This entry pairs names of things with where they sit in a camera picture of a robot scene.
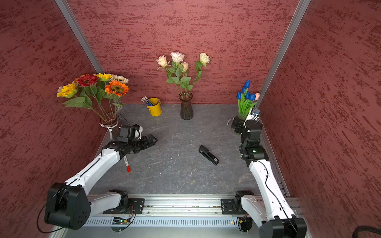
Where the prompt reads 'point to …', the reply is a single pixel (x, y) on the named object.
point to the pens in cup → (146, 99)
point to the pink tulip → (257, 95)
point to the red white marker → (128, 167)
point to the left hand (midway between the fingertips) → (151, 145)
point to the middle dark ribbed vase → (186, 109)
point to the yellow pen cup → (155, 110)
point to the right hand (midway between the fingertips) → (242, 121)
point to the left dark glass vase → (110, 120)
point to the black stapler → (204, 151)
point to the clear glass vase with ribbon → (228, 121)
